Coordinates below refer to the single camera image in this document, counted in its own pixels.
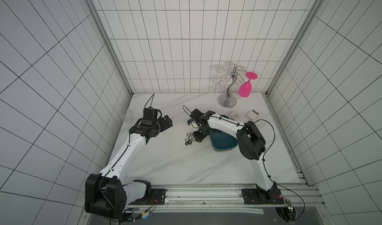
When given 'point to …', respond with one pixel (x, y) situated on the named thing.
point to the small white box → (252, 114)
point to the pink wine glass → (245, 89)
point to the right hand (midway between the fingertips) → (194, 138)
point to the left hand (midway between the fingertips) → (165, 126)
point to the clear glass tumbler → (128, 117)
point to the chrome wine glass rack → (226, 101)
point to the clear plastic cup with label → (235, 115)
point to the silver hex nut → (186, 140)
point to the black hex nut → (186, 143)
